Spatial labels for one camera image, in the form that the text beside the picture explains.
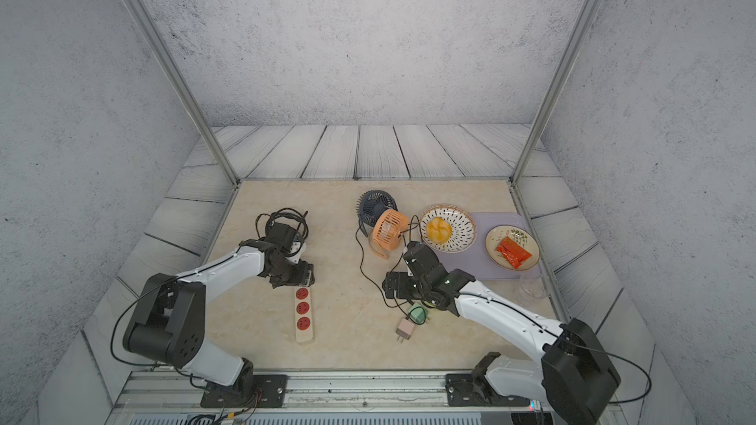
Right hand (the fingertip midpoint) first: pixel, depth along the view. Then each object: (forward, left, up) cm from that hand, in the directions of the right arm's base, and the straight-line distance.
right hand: (397, 286), depth 81 cm
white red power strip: (-4, +27, -7) cm, 28 cm away
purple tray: (+14, -25, -9) cm, 31 cm away
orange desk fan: (+19, +3, +1) cm, 19 cm away
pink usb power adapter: (-9, -2, -8) cm, 12 cm away
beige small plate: (+23, -35, -8) cm, 42 cm away
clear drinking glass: (+4, -40, -11) cm, 42 cm away
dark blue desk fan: (+30, +9, 0) cm, 31 cm away
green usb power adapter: (-4, -6, -8) cm, 11 cm away
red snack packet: (+15, -37, -8) cm, 41 cm away
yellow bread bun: (+24, -14, -7) cm, 28 cm away
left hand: (+5, +27, -7) cm, 28 cm away
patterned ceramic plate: (+27, -23, -8) cm, 36 cm away
